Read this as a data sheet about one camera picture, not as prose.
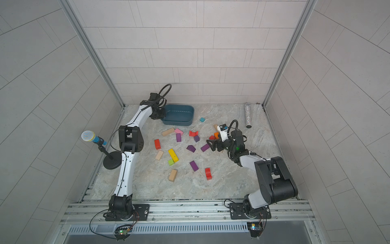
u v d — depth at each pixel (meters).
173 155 0.89
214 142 0.77
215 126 1.04
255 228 0.68
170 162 0.87
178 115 1.09
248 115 1.08
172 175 0.81
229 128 0.76
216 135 0.98
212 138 0.97
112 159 0.86
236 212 0.71
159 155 0.89
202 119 1.08
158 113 0.95
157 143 0.93
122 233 0.64
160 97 0.93
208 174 0.83
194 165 0.86
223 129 0.77
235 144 0.69
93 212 0.72
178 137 0.97
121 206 0.62
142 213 0.71
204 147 0.94
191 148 0.93
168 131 1.01
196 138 0.98
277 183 0.43
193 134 0.98
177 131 1.02
